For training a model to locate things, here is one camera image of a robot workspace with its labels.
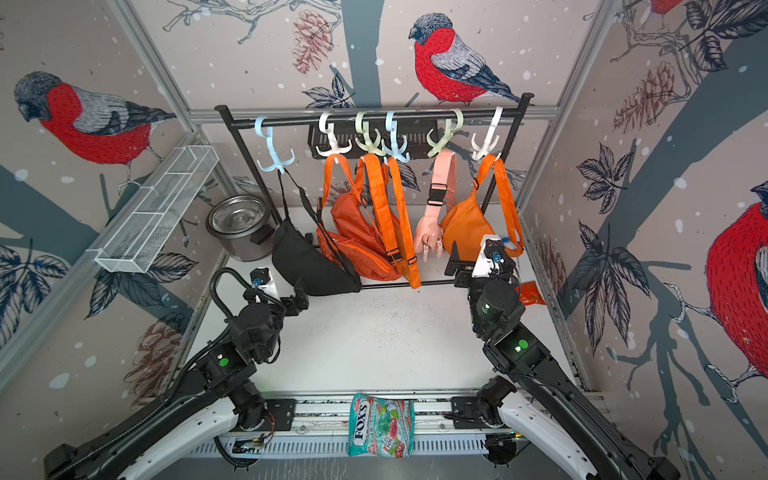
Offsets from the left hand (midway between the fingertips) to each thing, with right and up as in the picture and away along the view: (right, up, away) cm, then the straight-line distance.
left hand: (291, 272), depth 74 cm
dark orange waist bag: (+14, +11, +12) cm, 21 cm away
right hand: (+45, +8, -6) cm, 46 cm away
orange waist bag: (+48, +12, +11) cm, 51 cm away
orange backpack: (+22, -1, +14) cm, 26 cm away
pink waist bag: (+38, +19, +1) cm, 43 cm away
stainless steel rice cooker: (-28, +12, +30) cm, 42 cm away
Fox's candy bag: (+23, -36, -4) cm, 43 cm away
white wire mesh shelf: (-38, +10, 0) cm, 39 cm away
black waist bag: (0, +3, +13) cm, 14 cm away
